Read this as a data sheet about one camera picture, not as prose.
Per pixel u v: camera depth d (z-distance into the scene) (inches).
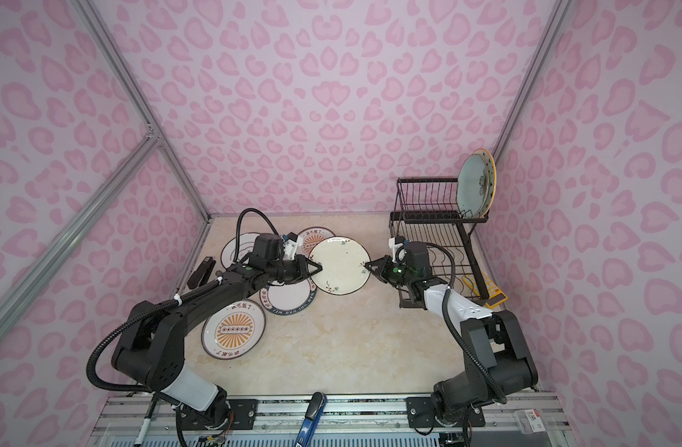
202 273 40.4
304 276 30.8
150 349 17.4
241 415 28.9
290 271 30.2
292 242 32.0
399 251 30.7
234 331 34.7
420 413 29.0
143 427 27.7
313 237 44.6
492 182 31.5
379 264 30.9
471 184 35.8
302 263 30.4
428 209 46.6
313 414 27.3
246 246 43.5
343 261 34.7
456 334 17.7
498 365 17.0
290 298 37.3
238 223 28.9
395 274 30.1
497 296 37.1
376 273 30.7
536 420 27.7
